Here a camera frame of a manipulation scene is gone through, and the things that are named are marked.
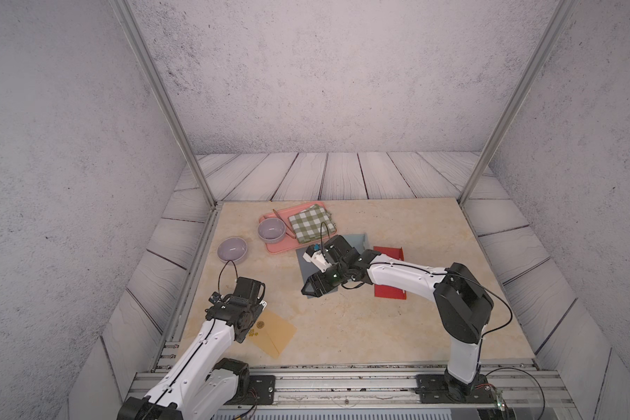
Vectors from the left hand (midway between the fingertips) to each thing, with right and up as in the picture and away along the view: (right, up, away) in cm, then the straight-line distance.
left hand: (258, 311), depth 84 cm
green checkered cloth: (+16, +28, +28) cm, 43 cm away
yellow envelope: (+4, -7, +1) cm, 8 cm away
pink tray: (+8, +21, +21) cm, 30 cm away
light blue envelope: (+36, +20, +24) cm, 47 cm away
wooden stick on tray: (+5, +27, +27) cm, 39 cm away
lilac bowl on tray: (0, +25, +23) cm, 34 cm away
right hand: (+16, +7, -2) cm, 18 cm away
